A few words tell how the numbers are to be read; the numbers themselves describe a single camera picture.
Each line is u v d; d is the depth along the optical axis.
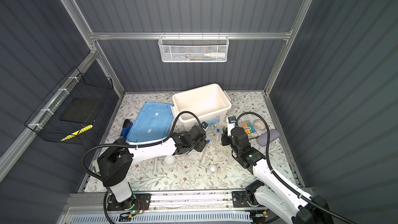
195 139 0.66
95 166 0.79
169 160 0.85
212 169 0.84
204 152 0.89
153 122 1.04
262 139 0.91
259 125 1.01
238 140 0.58
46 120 0.62
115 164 0.46
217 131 0.81
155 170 0.82
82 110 0.77
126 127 0.98
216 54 0.87
